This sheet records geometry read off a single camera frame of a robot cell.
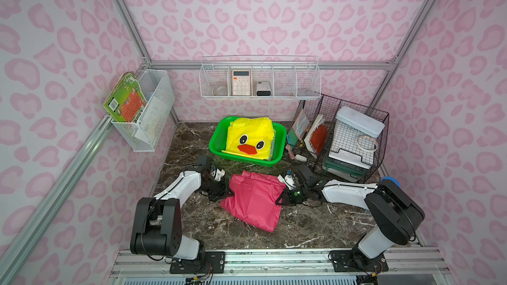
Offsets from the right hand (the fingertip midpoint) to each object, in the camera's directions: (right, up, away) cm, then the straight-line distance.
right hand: (276, 203), depth 85 cm
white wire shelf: (-5, +58, +14) cm, 60 cm away
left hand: (-18, +5, +1) cm, 19 cm away
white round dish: (-26, +50, +8) cm, 56 cm away
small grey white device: (-5, +50, +6) cm, 51 cm away
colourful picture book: (+14, +32, +22) cm, 42 cm away
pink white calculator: (-16, +54, +8) cm, 57 cm away
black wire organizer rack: (+29, +44, +18) cm, 56 cm away
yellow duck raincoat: (-11, +28, +19) cm, 36 cm away
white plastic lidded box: (+34, +28, +1) cm, 44 cm away
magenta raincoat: (-9, +1, +1) cm, 9 cm away
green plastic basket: (-28, +27, +13) cm, 41 cm away
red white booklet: (+22, +28, +16) cm, 39 cm away
